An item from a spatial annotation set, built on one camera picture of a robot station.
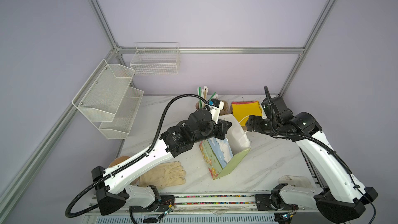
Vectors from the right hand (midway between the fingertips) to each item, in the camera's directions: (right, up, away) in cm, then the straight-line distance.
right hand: (251, 124), depth 68 cm
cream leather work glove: (-43, -29, +13) cm, 53 cm away
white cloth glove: (+26, -31, +11) cm, 42 cm away
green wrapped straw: (-24, +18, +30) cm, 42 cm away
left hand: (-10, 0, -7) cm, 12 cm away
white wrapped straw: (-20, +18, +30) cm, 40 cm away
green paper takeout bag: (-13, -14, -1) cm, 20 cm away
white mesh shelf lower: (-65, -3, +10) cm, 65 cm away
